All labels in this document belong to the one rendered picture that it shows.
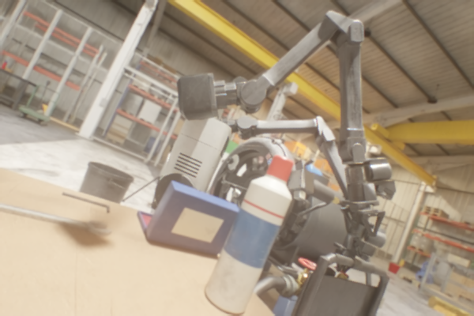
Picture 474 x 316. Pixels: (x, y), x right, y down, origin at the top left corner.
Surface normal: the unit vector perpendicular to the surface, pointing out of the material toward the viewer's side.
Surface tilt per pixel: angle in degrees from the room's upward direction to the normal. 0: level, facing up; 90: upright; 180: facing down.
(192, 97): 90
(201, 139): 90
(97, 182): 93
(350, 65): 91
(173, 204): 103
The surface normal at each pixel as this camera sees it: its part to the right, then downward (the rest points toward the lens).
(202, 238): 0.36, 0.32
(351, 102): -0.07, -0.10
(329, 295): 0.47, 0.13
